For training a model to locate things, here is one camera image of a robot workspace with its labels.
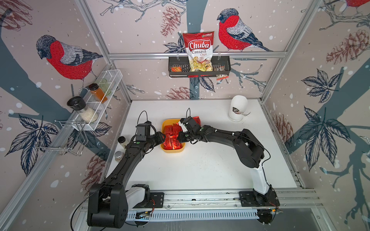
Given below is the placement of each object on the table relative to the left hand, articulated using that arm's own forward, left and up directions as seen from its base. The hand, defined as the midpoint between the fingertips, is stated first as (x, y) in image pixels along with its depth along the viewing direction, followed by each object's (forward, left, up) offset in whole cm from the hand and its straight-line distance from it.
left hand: (165, 133), depth 85 cm
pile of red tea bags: (0, -3, -7) cm, 7 cm away
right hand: (0, -6, -7) cm, 9 cm away
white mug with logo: (+27, -53, -8) cm, 60 cm away
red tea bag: (+19, -21, -12) cm, 30 cm away
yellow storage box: (+15, -1, -9) cm, 17 cm away
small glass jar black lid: (-3, +27, -5) cm, 28 cm away
